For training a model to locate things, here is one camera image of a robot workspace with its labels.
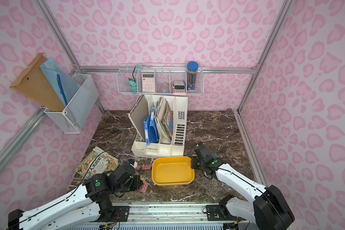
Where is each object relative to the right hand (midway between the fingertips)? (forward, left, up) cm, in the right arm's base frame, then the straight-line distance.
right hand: (193, 160), depth 85 cm
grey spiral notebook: (+23, +34, +16) cm, 44 cm away
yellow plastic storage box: (-5, +12, -5) cm, 14 cm away
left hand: (-14, +25, +5) cm, 29 cm away
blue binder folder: (+14, +25, +14) cm, 31 cm away
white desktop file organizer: (+9, +10, 0) cm, 13 cm away
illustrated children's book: (+1, +61, -5) cm, 61 cm away
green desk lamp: (+38, +38, +27) cm, 60 cm away
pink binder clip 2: (-17, +26, +2) cm, 31 cm away
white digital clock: (+36, +8, +26) cm, 46 cm away
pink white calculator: (+43, +29, +25) cm, 58 cm away
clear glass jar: (+40, +18, +23) cm, 49 cm away
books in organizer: (+20, +17, +16) cm, 31 cm away
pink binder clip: (-3, +28, -4) cm, 29 cm away
